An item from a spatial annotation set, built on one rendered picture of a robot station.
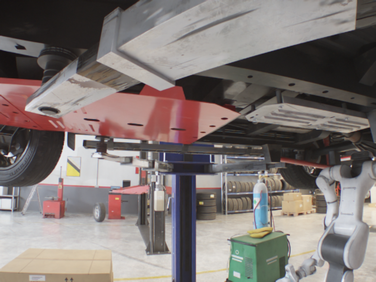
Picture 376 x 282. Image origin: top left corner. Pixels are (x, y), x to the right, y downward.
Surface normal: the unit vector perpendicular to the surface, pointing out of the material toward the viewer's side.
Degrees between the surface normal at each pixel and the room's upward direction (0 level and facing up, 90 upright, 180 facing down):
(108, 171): 90
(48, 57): 180
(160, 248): 90
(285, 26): 180
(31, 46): 171
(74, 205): 90
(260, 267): 85
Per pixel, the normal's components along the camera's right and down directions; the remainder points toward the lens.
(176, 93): 0.13, 0.55
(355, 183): -0.91, -0.33
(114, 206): 0.29, -0.18
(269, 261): 0.56, -0.24
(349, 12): 0.00, 0.98
